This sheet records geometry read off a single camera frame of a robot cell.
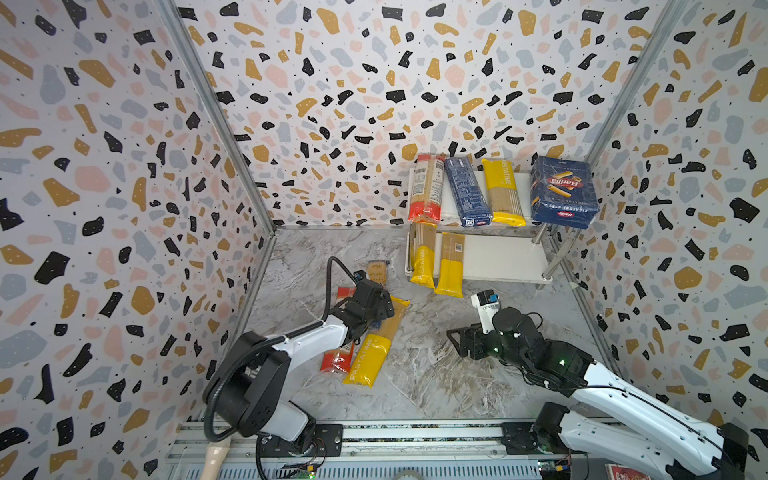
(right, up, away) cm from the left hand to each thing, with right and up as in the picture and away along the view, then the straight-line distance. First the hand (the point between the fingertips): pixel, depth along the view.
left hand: (381, 298), depth 90 cm
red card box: (+56, -37, -21) cm, 71 cm away
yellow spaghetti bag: (+23, +10, +10) cm, 27 cm away
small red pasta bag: (-11, -17, -6) cm, 21 cm away
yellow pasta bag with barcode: (-2, -15, -2) cm, 15 cm away
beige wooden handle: (-37, -33, -21) cm, 54 cm away
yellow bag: (+14, +19, +17) cm, 29 cm away
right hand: (+19, -4, -17) cm, 26 cm away
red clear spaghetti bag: (+13, +30, -11) cm, 34 cm away
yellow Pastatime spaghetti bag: (+33, +27, -12) cm, 44 cm away
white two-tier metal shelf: (+39, +14, +17) cm, 44 cm away
